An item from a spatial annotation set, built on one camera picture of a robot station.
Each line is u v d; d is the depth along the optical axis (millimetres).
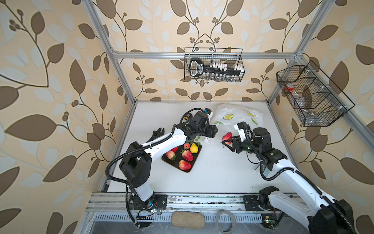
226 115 905
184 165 825
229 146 724
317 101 729
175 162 883
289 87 882
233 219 685
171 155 866
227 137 751
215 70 844
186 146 912
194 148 889
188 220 674
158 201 740
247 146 694
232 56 911
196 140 934
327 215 381
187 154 866
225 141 741
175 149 912
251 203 733
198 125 636
